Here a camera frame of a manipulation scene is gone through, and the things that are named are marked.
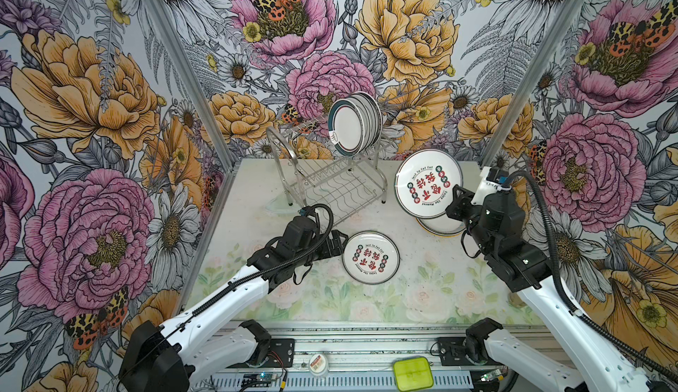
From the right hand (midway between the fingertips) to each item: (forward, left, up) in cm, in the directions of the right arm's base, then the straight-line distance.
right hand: (452, 194), depth 69 cm
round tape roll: (-33, +35, -22) cm, 53 cm away
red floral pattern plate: (-1, +19, -32) cm, 37 cm away
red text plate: (+7, +5, -3) cm, 9 cm away
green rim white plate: (+27, +27, +2) cm, 38 cm away
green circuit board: (-35, +52, -33) cm, 71 cm away
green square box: (-35, +11, -31) cm, 48 cm away
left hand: (-5, +31, -17) cm, 36 cm away
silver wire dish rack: (+27, +30, -27) cm, 48 cm away
